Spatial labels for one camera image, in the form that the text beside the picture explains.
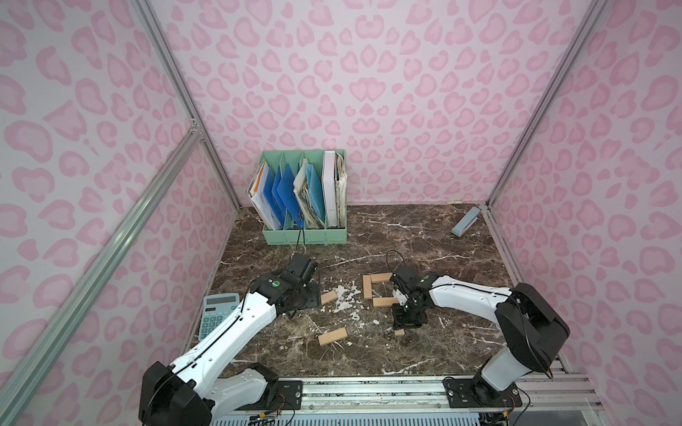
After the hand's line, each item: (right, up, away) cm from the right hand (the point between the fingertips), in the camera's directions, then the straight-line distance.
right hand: (397, 327), depth 85 cm
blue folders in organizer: (-41, +44, +12) cm, 61 cm away
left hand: (-27, +12, -6) cm, 30 cm away
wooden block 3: (-21, -2, -2) cm, 21 cm away
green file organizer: (-32, +42, +10) cm, 54 cm away
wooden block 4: (-5, +14, +10) cm, 18 cm away
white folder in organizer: (-22, +48, +7) cm, 54 cm away
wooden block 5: (-3, +7, +5) cm, 9 cm away
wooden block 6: (+1, -1, -2) cm, 2 cm away
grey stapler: (+32, +34, +22) cm, 51 cm away
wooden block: (-9, +11, +9) cm, 17 cm away
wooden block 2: (-23, +8, +7) cm, 25 cm away
